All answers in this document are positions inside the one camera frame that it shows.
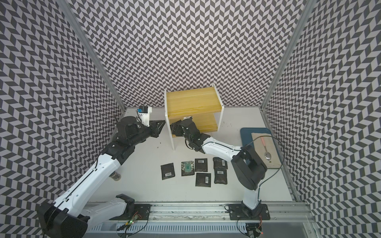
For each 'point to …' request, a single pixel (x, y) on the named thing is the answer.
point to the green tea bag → (187, 168)
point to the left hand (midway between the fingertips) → (163, 123)
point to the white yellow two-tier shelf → (203, 104)
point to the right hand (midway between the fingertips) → (176, 127)
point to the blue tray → (246, 137)
